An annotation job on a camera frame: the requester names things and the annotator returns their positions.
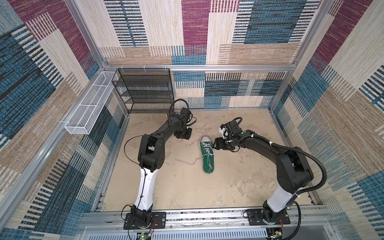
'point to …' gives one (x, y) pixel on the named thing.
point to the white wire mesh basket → (80, 122)
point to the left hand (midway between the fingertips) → (187, 135)
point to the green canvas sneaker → (207, 139)
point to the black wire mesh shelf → (145, 90)
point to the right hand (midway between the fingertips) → (218, 147)
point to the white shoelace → (208, 150)
